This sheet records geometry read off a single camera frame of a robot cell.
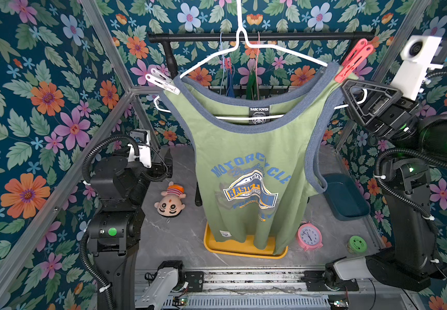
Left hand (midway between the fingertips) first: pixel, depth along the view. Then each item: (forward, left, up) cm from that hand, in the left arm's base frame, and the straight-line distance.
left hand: (152, 147), depth 54 cm
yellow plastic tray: (-18, -26, -43) cm, 54 cm away
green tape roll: (-19, -72, -44) cm, 86 cm away
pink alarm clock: (-14, -55, -47) cm, 73 cm away
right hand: (-14, -41, +24) cm, 49 cm away
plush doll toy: (+3, +6, -40) cm, 41 cm away
